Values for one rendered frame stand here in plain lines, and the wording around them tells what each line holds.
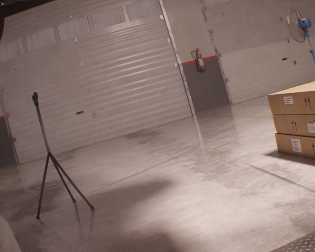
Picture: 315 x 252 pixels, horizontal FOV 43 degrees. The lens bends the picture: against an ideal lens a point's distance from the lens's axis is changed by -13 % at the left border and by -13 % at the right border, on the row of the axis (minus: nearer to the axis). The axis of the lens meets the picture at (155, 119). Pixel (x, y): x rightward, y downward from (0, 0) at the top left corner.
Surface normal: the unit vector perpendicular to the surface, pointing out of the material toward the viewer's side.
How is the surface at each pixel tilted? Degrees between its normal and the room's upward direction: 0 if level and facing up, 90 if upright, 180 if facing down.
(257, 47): 90
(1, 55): 90
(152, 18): 90
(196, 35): 90
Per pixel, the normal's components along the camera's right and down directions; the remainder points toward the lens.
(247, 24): 0.14, 0.01
